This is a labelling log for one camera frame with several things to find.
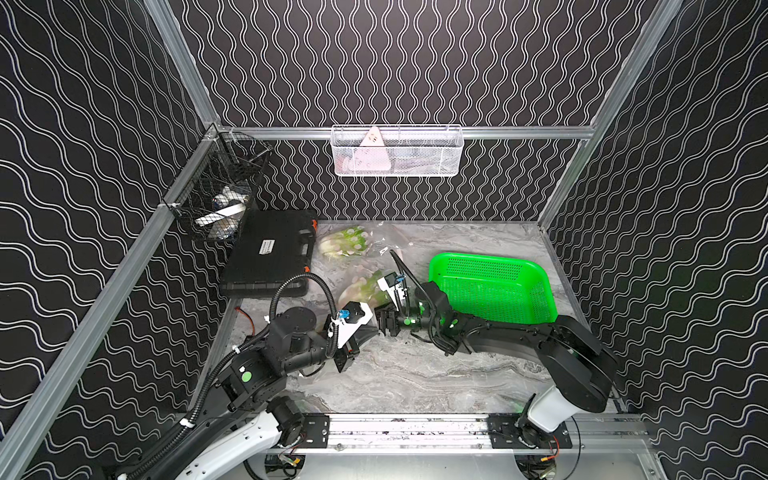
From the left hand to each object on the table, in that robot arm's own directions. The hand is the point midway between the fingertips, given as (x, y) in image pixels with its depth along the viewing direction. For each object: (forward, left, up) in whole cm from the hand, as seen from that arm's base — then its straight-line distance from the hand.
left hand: (374, 326), depth 62 cm
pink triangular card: (+52, +5, +7) cm, 53 cm away
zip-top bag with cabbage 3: (-1, +1, -1) cm, 2 cm away
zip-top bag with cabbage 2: (+21, +5, -18) cm, 28 cm away
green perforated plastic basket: (+29, -39, -27) cm, 56 cm away
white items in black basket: (+24, +39, +6) cm, 46 cm away
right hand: (+8, +4, -11) cm, 14 cm away
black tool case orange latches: (+37, +39, -21) cm, 58 cm away
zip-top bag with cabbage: (+39, +5, -18) cm, 44 cm away
